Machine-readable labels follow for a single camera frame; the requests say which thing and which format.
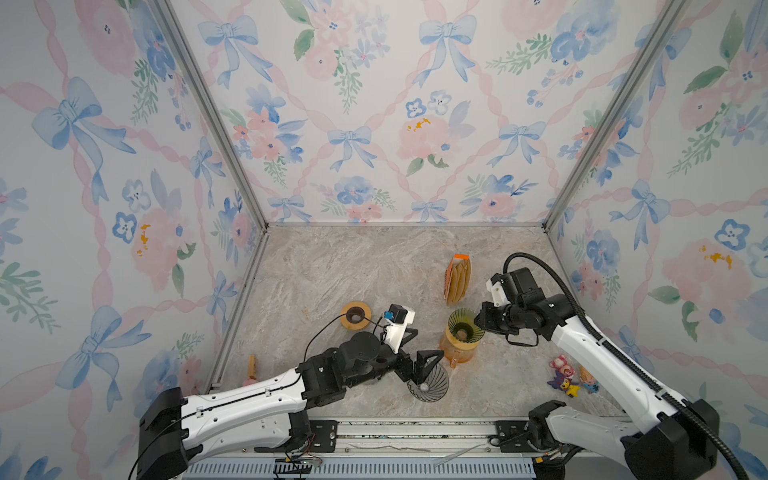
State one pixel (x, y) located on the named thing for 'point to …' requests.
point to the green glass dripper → (462, 326)
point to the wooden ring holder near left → (355, 316)
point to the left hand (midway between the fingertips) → (432, 343)
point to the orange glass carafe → (456, 351)
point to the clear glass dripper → (433, 387)
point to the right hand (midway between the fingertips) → (475, 318)
